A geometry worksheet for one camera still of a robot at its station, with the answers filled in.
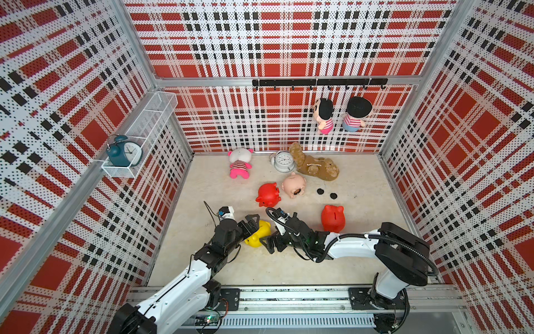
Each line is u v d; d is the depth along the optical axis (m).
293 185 0.97
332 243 0.58
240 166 1.07
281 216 0.72
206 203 0.72
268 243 0.73
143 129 0.80
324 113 0.94
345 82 0.90
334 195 1.03
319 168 1.03
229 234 0.63
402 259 0.44
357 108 0.93
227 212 0.76
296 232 0.62
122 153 0.61
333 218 0.85
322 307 0.73
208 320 0.69
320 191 1.05
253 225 0.75
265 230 0.82
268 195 0.94
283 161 1.12
